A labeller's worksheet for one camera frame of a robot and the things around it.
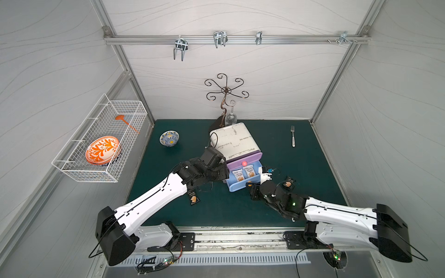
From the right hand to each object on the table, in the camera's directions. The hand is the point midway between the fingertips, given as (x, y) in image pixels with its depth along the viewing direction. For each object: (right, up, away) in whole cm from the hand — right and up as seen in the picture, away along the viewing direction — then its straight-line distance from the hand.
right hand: (247, 184), depth 78 cm
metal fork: (+36, +26, +37) cm, 58 cm away
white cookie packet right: (+2, +5, +7) cm, 8 cm away
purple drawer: (-2, +11, -2) cm, 12 cm away
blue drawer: (-6, 0, -3) cm, 7 cm away
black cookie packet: (-26, -9, +6) cm, 28 cm away
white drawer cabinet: (-6, +20, +4) cm, 21 cm away
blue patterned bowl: (-47, +21, +32) cm, 60 cm away
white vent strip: (+9, -29, -8) cm, 31 cm away
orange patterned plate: (-56, +17, -14) cm, 61 cm away
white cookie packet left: (-3, +3, +6) cm, 7 cm away
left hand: (-10, +6, -4) cm, 12 cm away
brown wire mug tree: (-10, +47, +15) cm, 50 cm away
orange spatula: (-58, +31, 0) cm, 66 cm away
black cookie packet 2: (+24, -3, +12) cm, 27 cm away
